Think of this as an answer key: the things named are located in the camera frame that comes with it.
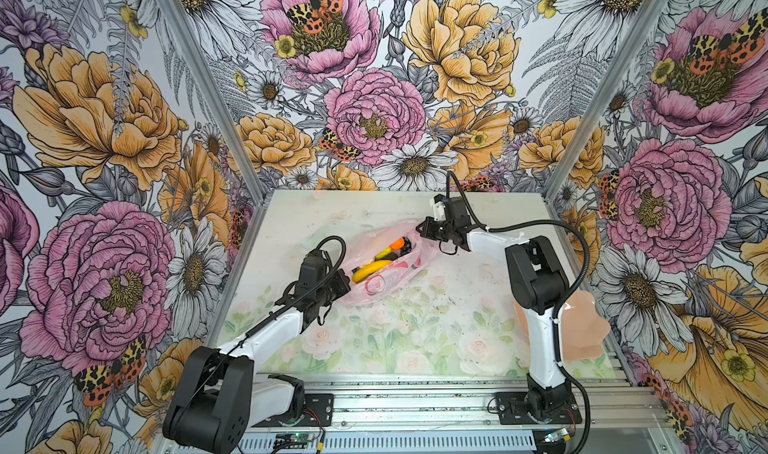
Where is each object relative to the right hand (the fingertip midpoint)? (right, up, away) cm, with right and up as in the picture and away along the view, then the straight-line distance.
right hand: (418, 233), depth 103 cm
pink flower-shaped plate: (+44, -26, -19) cm, 54 cm away
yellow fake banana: (-19, -12, -9) cm, 24 cm away
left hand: (-21, -15, -14) cm, 30 cm away
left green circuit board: (-32, -47, -31) cm, 65 cm away
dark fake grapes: (-4, -5, -2) cm, 7 cm away
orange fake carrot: (-7, -4, -2) cm, 8 cm away
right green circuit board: (+30, -47, -31) cm, 63 cm away
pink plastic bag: (-12, -8, -4) cm, 15 cm away
